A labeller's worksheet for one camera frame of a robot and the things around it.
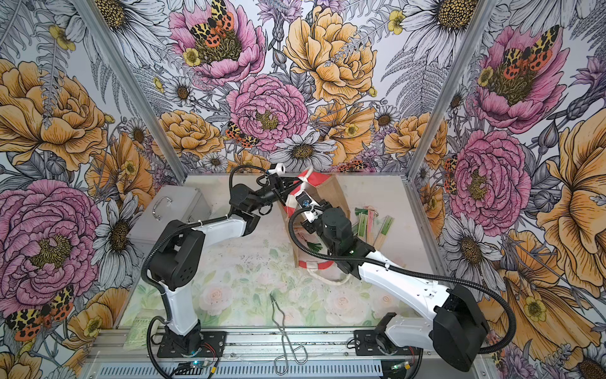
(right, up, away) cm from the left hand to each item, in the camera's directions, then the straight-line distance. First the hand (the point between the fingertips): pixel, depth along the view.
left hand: (305, 182), depth 75 cm
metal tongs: (-2, -53, -1) cm, 53 cm away
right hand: (0, -6, +2) cm, 7 cm away
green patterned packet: (-52, -46, 0) cm, 70 cm away
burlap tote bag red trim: (+4, -1, 0) cm, 5 cm away
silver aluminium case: (-45, -7, +15) cm, 48 cm away
